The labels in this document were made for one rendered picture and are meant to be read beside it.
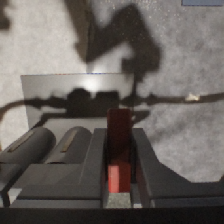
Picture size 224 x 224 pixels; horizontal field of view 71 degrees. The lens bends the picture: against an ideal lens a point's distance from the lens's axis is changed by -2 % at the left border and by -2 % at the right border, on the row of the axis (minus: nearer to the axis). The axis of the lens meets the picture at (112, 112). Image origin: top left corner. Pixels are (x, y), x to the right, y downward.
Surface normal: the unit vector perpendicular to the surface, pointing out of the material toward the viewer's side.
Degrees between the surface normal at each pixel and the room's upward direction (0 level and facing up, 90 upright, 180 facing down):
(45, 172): 90
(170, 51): 0
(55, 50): 0
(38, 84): 0
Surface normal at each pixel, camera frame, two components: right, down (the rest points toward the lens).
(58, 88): 0.00, 0.27
